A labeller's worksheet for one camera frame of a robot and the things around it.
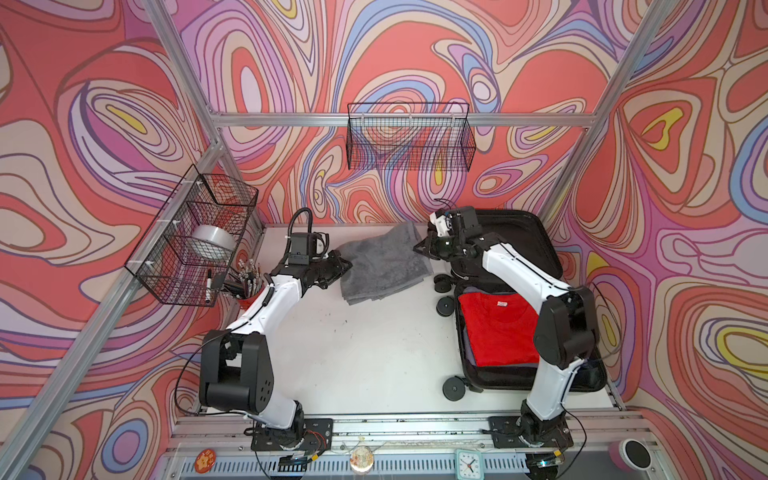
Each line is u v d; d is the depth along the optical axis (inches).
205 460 27.6
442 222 32.2
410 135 37.7
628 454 26.1
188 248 27.4
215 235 29.0
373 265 35.1
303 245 26.6
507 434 28.5
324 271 29.5
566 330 19.4
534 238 41.3
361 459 27.7
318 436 28.7
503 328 33.7
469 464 26.7
